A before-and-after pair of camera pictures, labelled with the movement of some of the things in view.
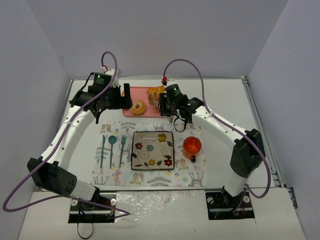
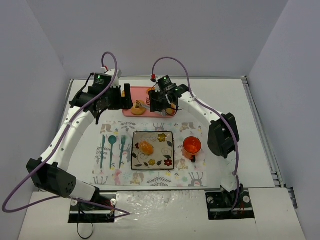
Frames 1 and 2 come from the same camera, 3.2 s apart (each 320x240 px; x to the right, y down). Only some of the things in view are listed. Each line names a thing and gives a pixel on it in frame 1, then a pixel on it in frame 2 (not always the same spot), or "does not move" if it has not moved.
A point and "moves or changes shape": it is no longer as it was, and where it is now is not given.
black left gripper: (125, 97) does not move
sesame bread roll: (153, 96) moves or changes shape
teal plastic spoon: (112, 140) does not move
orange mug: (191, 147) does not move
